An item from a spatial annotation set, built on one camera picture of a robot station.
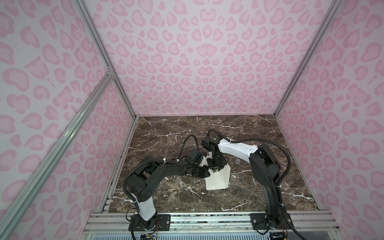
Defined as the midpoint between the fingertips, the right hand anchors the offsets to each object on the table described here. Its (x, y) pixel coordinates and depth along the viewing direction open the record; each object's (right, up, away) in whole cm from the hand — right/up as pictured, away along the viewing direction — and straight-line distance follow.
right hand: (215, 169), depth 88 cm
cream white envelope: (+2, -6, 0) cm, 6 cm away
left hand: (-2, -2, 0) cm, 3 cm away
